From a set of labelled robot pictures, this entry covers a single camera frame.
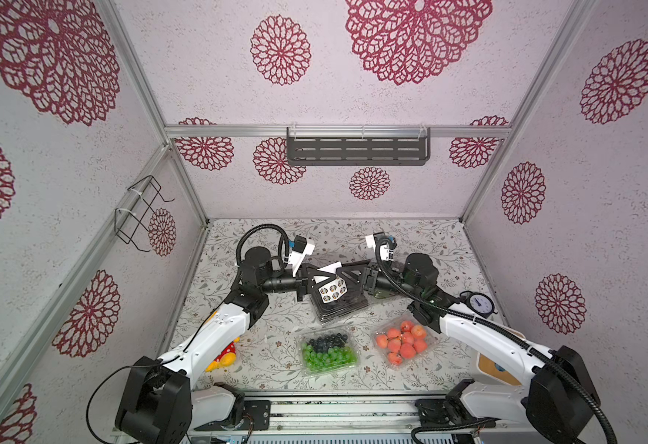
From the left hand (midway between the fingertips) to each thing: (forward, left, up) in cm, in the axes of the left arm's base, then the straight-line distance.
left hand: (333, 278), depth 70 cm
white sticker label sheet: (-2, 0, -3) cm, 3 cm away
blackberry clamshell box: (+2, -2, -19) cm, 20 cm away
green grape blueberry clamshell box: (-11, +1, -23) cm, 25 cm away
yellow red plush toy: (-14, +30, -21) cm, 39 cm away
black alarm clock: (+5, -49, -25) cm, 56 cm away
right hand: (+1, -2, +3) cm, 3 cm away
